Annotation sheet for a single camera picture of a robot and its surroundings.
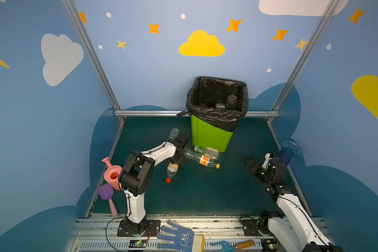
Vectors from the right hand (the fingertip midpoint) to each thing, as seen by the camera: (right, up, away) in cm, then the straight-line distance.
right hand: (251, 161), depth 85 cm
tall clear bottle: (-8, +34, +9) cm, 36 cm away
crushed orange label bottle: (-24, 0, +8) cm, 25 cm away
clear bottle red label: (-45, -6, +6) cm, 46 cm away
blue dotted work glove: (-36, -34, -14) cm, 51 cm away
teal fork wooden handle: (-17, -37, -14) cm, 43 cm away
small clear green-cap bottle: (-21, +3, +16) cm, 26 cm away
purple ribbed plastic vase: (+20, +7, -1) cm, 21 cm away
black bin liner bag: (-25, +42, +16) cm, 51 cm away
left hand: (-42, -1, +11) cm, 43 cm away
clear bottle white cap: (-45, +16, +23) cm, 53 cm away
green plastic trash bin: (-25, +15, +3) cm, 29 cm away
